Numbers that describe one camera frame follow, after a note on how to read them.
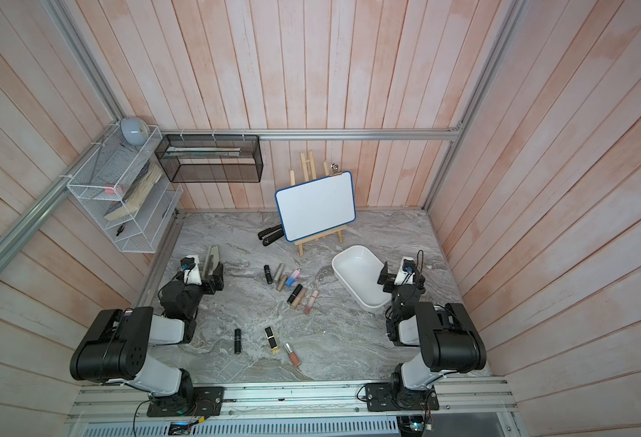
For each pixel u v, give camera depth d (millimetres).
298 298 926
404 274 764
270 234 1103
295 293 931
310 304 915
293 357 809
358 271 1012
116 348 452
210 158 1069
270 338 832
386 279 817
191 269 750
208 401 730
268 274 984
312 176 929
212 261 1010
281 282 957
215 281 832
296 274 981
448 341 452
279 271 991
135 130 817
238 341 835
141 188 819
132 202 777
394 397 673
